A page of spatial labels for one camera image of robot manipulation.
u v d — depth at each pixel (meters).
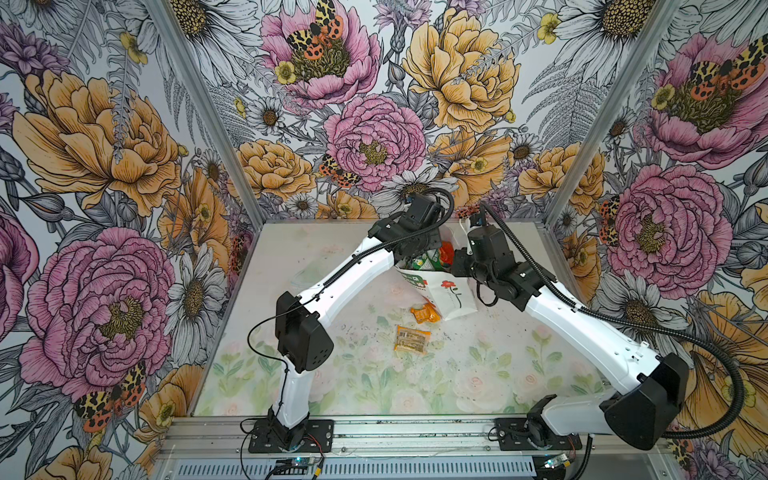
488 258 0.59
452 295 0.85
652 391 0.39
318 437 0.74
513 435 0.73
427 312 0.94
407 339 0.89
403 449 0.73
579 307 0.47
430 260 0.85
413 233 0.57
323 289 0.50
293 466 0.72
